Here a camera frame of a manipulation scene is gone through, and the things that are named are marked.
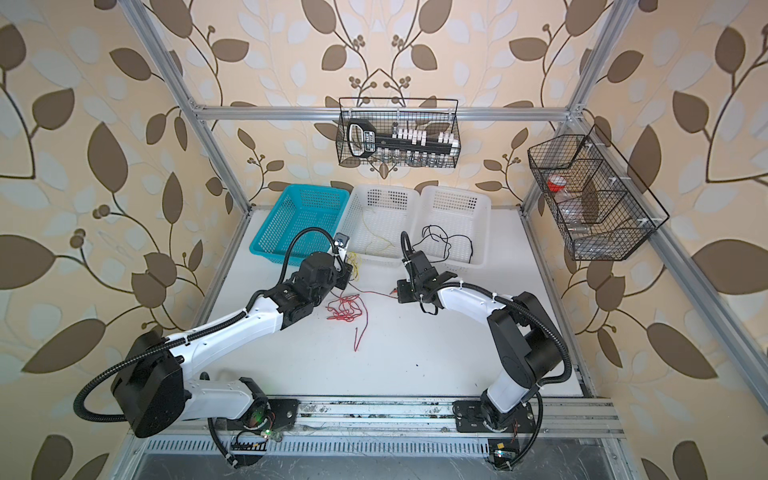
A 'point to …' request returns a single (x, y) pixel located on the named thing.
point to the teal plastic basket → (299, 207)
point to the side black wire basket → (585, 200)
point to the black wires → (445, 240)
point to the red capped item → (556, 183)
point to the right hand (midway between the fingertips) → (403, 292)
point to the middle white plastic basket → (375, 218)
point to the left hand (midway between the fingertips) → (345, 253)
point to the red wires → (349, 308)
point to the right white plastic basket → (453, 226)
